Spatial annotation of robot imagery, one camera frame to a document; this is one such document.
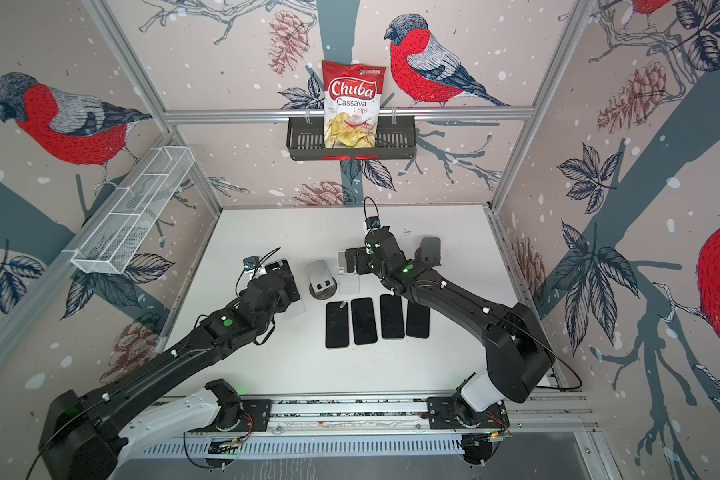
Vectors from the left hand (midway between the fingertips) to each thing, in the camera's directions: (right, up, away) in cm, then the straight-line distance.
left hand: (280, 281), depth 79 cm
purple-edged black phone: (+14, -15, +11) cm, 24 cm away
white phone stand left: (+18, -3, +19) cm, 26 cm away
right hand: (+20, +6, +5) cm, 22 cm away
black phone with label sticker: (+39, -14, +11) cm, 43 cm away
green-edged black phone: (+31, -15, +11) cm, 36 cm away
